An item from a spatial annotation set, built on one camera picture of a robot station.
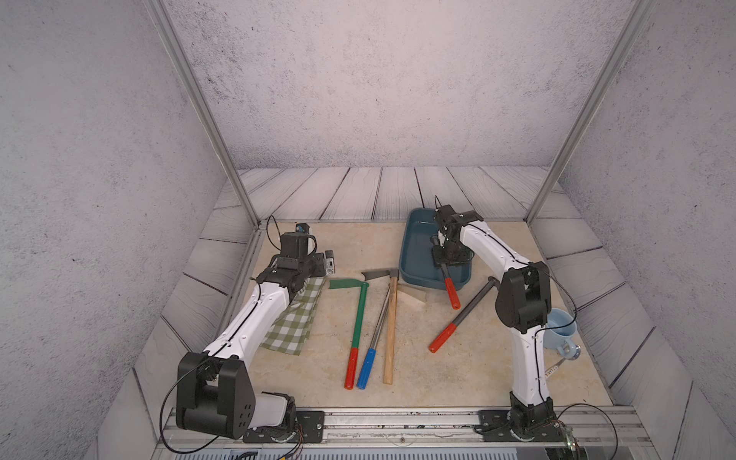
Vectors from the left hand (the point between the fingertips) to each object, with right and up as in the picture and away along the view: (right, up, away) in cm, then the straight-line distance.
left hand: (322, 256), depth 86 cm
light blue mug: (+69, -23, -4) cm, 73 cm away
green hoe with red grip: (+9, -29, -3) cm, 30 cm away
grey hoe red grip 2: (+37, -24, +1) cm, 44 cm away
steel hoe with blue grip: (+14, -29, -1) cm, 32 cm away
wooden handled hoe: (+22, -6, +13) cm, 26 cm away
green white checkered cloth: (-10, -24, +3) cm, 26 cm away
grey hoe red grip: (+39, -9, +5) cm, 40 cm away
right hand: (+39, -2, +10) cm, 41 cm away
